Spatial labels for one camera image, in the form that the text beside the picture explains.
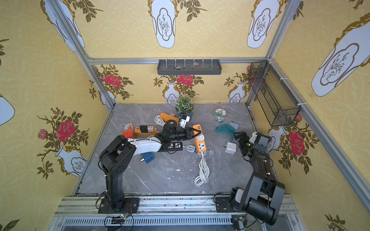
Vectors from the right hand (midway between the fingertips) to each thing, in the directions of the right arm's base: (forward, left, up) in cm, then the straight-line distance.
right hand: (233, 137), depth 88 cm
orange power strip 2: (-8, +20, +3) cm, 22 cm away
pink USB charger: (+7, +53, -4) cm, 54 cm away
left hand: (-2, +21, +5) cm, 21 cm away
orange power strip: (+20, +44, -7) cm, 49 cm away
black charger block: (+6, +58, -3) cm, 58 cm away
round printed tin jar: (+20, +5, -3) cm, 21 cm away
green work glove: (+12, +1, -8) cm, 14 cm away
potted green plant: (+20, +31, +6) cm, 37 cm away
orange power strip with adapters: (+7, +64, -8) cm, 65 cm away
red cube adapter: (+1, +66, -2) cm, 66 cm away
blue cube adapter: (-13, +51, -5) cm, 53 cm away
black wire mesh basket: (+9, -20, +21) cm, 30 cm away
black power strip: (-12, +36, +9) cm, 39 cm away
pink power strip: (+11, +70, -8) cm, 72 cm away
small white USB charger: (-6, +20, +9) cm, 23 cm away
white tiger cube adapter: (-4, +1, -6) cm, 7 cm away
